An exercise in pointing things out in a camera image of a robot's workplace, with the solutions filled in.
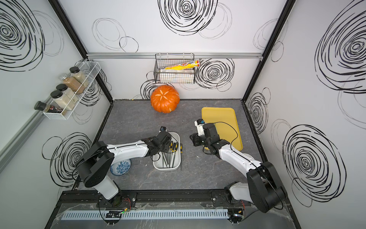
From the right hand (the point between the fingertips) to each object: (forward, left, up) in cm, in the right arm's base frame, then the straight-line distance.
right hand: (191, 136), depth 85 cm
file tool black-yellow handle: (-2, +10, -12) cm, 15 cm away
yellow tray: (+4, -19, +12) cm, 22 cm away
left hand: (-1, +17, -9) cm, 19 cm away
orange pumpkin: (+30, +20, +2) cm, 36 cm away
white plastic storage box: (-10, +13, -11) cm, 20 cm away
